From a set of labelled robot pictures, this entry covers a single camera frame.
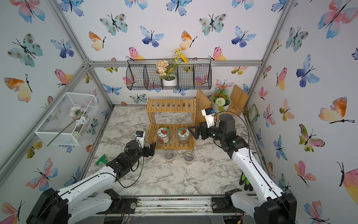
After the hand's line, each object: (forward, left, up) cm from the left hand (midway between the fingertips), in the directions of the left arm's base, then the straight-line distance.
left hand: (150, 140), depth 84 cm
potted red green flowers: (+25, -46, +9) cm, 52 cm away
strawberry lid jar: (+6, -7, -4) cm, 10 cm away
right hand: (0, -26, +15) cm, 30 cm away
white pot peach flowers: (+36, -11, +18) cm, 42 cm away
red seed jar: (-6, -11, -8) cm, 15 cm away
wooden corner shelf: (+33, -62, 0) cm, 70 cm away
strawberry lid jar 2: (+5, -20, -3) cm, 21 cm away
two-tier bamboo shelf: (+26, -8, -14) cm, 31 cm away
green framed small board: (+29, -75, -10) cm, 81 cm away
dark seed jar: (-8, -23, -8) cm, 26 cm away
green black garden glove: (-23, -55, -12) cm, 61 cm away
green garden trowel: (-6, +31, -11) cm, 33 cm away
